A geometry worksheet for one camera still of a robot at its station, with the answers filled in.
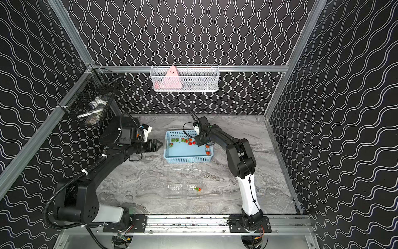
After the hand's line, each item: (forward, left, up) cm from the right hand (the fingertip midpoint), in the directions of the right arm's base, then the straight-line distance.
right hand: (200, 140), depth 102 cm
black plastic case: (+1, +58, +5) cm, 58 cm away
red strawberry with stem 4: (0, +9, -1) cm, 9 cm away
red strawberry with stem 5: (-1, +7, -2) cm, 7 cm away
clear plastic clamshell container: (-33, +4, -4) cm, 34 cm away
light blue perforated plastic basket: (-3, +13, -4) cm, 14 cm away
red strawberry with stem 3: (+1, +12, -1) cm, 12 cm away
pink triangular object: (+18, +17, +32) cm, 40 cm away
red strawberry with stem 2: (+2, +19, -2) cm, 19 cm away
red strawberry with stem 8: (-8, -5, -3) cm, 10 cm away
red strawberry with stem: (-31, +1, -2) cm, 32 cm away
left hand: (-11, +24, +13) cm, 29 cm away
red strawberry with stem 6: (-1, +4, -2) cm, 5 cm away
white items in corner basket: (+3, +57, +26) cm, 63 cm away
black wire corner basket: (+9, +67, +23) cm, 71 cm away
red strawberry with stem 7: (-4, -5, -1) cm, 6 cm away
